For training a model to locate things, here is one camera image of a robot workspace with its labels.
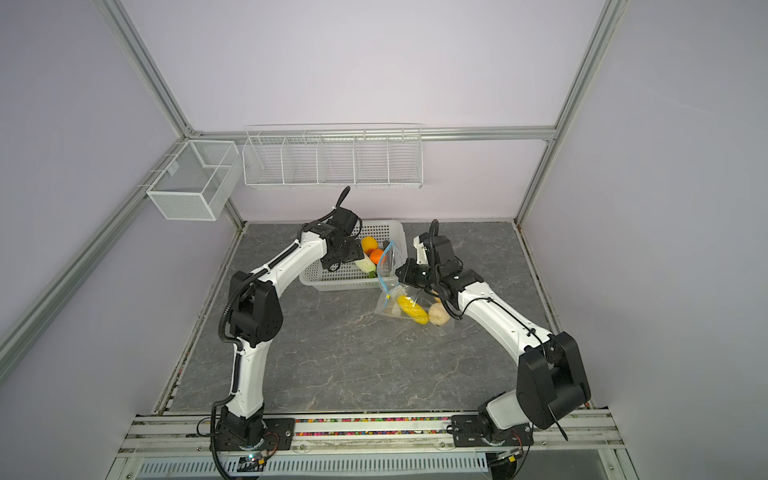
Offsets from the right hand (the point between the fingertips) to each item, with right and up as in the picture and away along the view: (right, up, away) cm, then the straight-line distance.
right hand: (395, 273), depth 83 cm
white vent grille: (-18, -45, -12) cm, 50 cm away
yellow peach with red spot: (-9, +8, +23) cm, 26 cm away
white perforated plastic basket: (-15, -2, +14) cm, 20 cm away
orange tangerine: (-7, +4, +26) cm, 27 cm away
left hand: (-14, +4, +13) cm, 20 cm away
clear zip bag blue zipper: (+1, -8, +6) cm, 11 cm away
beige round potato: (+13, -13, +6) cm, 19 cm away
